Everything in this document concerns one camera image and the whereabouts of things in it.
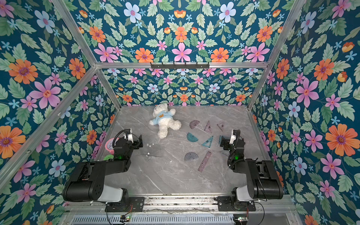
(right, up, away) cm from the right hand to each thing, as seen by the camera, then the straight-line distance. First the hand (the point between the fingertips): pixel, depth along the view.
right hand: (233, 136), depth 92 cm
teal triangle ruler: (-16, -6, +7) cm, 19 cm away
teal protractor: (-28, -2, +10) cm, 30 cm away
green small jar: (-81, -12, -5) cm, 82 cm away
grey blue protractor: (-28, -14, 0) cm, 31 cm away
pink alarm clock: (-85, -6, +3) cm, 85 cm away
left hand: (-66, +1, 0) cm, 66 cm away
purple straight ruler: (-19, -16, -2) cm, 25 cm away
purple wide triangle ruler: (-5, +6, +17) cm, 18 cm away
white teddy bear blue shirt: (-49, +13, +11) cm, 52 cm away
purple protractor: (-26, +8, +17) cm, 32 cm away
